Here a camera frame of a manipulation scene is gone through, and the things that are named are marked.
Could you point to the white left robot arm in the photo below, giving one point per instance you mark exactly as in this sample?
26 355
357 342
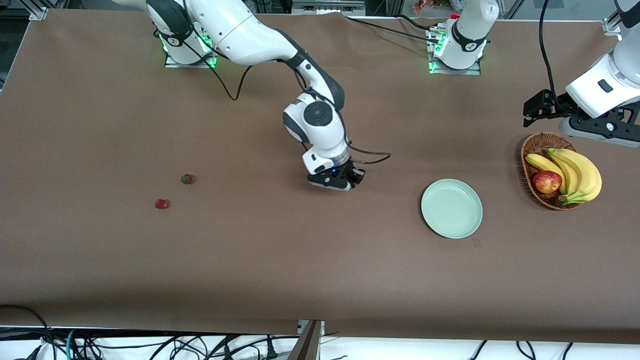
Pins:
467 30

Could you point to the red strawberry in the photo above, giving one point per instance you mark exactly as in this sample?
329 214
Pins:
161 204
187 179

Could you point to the brown camera mount beam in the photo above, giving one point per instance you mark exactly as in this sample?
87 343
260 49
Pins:
307 345

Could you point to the aluminium frame rail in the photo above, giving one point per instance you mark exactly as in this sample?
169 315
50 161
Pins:
325 7

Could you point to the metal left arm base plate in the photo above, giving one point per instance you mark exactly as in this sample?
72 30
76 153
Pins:
455 71

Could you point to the pale green round plate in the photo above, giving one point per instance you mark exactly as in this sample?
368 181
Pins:
450 210

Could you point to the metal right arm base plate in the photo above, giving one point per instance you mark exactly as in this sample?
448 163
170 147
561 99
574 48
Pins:
190 65

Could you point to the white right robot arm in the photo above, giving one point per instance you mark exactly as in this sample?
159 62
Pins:
240 30

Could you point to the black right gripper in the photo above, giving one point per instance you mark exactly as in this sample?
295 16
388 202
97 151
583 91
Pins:
347 172

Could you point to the brown wicker basket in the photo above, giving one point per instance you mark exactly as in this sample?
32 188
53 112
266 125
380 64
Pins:
537 145

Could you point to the brown table cover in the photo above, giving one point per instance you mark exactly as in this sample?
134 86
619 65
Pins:
320 275

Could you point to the aluminium corner bracket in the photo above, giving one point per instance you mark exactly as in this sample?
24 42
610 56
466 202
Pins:
611 26
39 13

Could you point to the red yellow apple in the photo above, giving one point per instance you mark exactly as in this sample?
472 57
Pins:
547 182

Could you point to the orange red background objects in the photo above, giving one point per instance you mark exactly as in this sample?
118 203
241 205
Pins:
422 6

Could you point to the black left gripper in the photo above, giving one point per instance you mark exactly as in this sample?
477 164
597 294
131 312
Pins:
556 106

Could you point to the yellow banana bunch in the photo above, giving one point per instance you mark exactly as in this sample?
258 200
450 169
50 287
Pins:
582 172

